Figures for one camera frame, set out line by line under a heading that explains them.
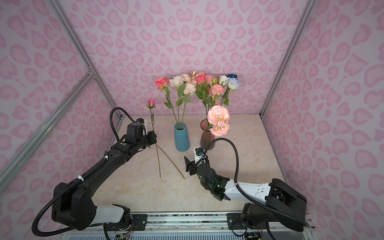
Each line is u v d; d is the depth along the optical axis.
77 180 0.44
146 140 0.72
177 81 0.75
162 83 0.78
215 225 0.73
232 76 0.80
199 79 0.78
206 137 0.95
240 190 0.51
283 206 0.42
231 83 0.72
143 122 0.77
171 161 0.93
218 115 0.52
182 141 0.97
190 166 0.69
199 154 0.66
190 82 0.80
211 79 0.80
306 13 0.71
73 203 0.41
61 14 0.71
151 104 0.90
